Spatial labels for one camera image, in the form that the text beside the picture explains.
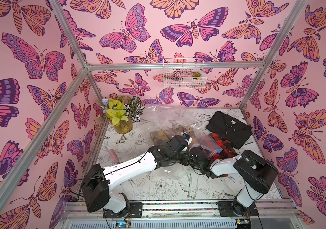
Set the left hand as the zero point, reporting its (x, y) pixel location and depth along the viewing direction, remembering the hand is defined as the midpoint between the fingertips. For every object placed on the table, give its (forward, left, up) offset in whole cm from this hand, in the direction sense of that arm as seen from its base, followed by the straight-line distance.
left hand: (193, 157), depth 74 cm
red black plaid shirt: (+12, -24, -13) cm, 30 cm away
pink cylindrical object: (+9, +49, -16) cm, 52 cm away
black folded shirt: (+28, -37, -16) cm, 49 cm away
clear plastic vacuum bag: (+38, +21, -18) cm, 47 cm away
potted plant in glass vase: (+26, +41, +8) cm, 49 cm away
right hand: (+11, +5, -14) cm, 18 cm away
